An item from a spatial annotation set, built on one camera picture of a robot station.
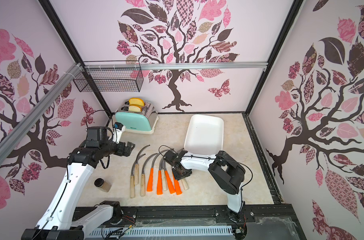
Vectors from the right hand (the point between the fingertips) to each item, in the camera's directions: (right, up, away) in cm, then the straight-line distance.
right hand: (179, 175), depth 88 cm
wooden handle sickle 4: (+3, -3, -5) cm, 7 cm away
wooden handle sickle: (-27, -5, -5) cm, 28 cm away
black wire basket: (-60, +69, +34) cm, 97 cm away
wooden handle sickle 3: (-22, 0, -2) cm, 22 cm away
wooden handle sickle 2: (-26, +1, -1) cm, 26 cm away
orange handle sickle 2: (-4, -6, -7) cm, 10 cm away
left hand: (-28, +19, -14) cm, 36 cm away
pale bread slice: (-31, +42, +9) cm, 53 cm away
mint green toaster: (-26, +32, +8) cm, 42 cm away
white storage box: (+17, +20, +15) cm, 30 cm away
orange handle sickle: (-17, -2, -3) cm, 17 cm away
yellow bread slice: (-30, +47, +13) cm, 58 cm away
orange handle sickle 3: (-1, -5, -5) cm, 7 cm away
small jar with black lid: (-40, -2, -11) cm, 41 cm away
